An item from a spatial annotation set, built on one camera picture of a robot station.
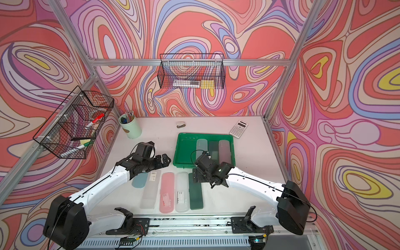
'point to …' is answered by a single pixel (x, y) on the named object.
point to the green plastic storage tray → (185, 152)
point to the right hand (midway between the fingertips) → (202, 180)
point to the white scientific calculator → (239, 129)
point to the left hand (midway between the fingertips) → (166, 162)
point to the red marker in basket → (100, 116)
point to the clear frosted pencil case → (151, 189)
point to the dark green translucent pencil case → (213, 150)
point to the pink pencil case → (166, 192)
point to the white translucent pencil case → (182, 201)
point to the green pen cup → (129, 124)
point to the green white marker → (80, 147)
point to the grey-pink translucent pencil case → (224, 152)
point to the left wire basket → (70, 132)
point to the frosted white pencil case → (201, 144)
